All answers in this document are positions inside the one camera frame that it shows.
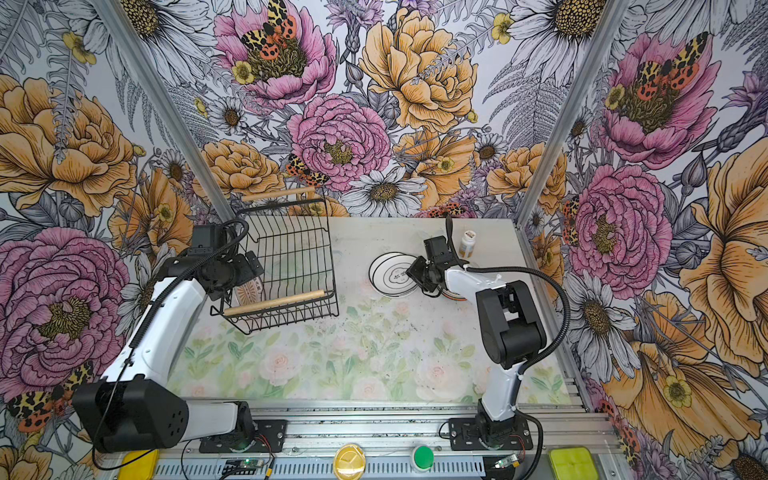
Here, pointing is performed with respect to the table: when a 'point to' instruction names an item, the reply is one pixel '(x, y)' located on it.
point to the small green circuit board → (244, 463)
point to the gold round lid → (350, 462)
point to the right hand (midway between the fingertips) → (408, 280)
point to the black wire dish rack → (298, 284)
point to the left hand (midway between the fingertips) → (245, 284)
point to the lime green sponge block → (574, 463)
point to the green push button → (424, 457)
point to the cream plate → (453, 295)
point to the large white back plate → (387, 274)
